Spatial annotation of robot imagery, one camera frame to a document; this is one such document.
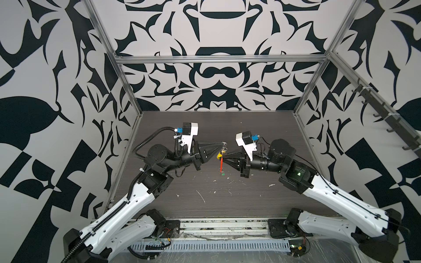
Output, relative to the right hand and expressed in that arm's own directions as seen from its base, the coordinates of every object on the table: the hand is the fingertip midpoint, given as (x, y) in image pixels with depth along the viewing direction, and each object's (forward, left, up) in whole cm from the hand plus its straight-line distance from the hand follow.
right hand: (223, 159), depth 56 cm
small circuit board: (-22, -32, -38) cm, 55 cm away
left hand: (+2, 0, +7) cm, 7 cm away
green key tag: (+1, -1, -15) cm, 15 cm away
